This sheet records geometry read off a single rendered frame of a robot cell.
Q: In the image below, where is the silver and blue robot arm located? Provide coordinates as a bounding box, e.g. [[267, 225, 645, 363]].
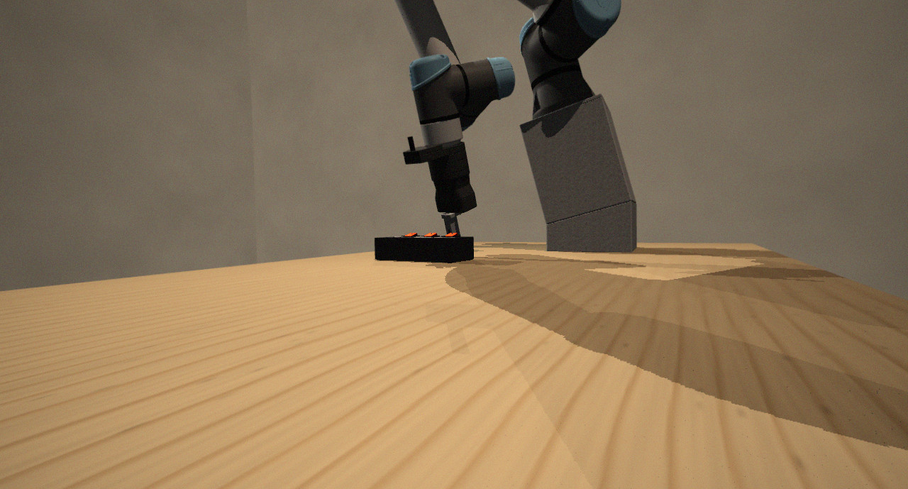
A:
[[395, 0, 621, 132]]

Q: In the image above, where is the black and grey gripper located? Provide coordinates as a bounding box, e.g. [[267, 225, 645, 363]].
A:
[[403, 117, 477, 236]]

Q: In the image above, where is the black power strip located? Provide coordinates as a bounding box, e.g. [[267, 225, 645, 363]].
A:
[[375, 233, 474, 263]]

